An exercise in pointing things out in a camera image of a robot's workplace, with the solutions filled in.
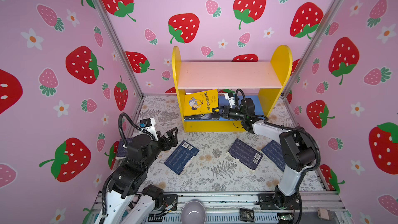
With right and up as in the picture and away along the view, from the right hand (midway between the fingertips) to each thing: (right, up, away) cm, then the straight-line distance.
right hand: (212, 111), depth 83 cm
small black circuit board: (+15, -47, -14) cm, 52 cm away
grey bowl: (-9, -47, -13) cm, 49 cm away
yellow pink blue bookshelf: (+5, +8, -1) cm, 10 cm away
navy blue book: (-18, -27, +5) cm, 32 cm away
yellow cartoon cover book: (-6, +5, +5) cm, 9 cm away
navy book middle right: (+20, -26, +7) cm, 33 cm away
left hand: (-19, -8, -17) cm, 27 cm away
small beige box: (+51, -47, -14) cm, 70 cm away
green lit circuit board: (+34, -49, -13) cm, 61 cm away
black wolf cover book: (+2, -3, +1) cm, 3 cm away
